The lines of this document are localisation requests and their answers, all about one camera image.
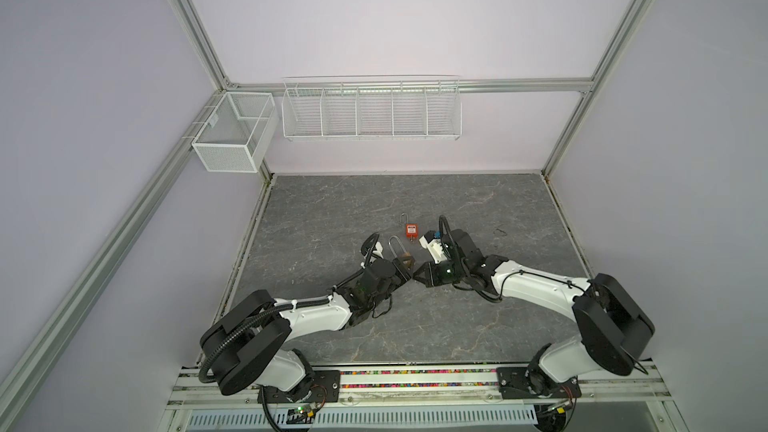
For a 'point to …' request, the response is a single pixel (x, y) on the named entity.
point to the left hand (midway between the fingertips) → (412, 268)
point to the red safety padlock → (411, 229)
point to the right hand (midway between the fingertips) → (414, 277)
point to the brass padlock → (406, 257)
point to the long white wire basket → (372, 108)
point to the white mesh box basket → (238, 132)
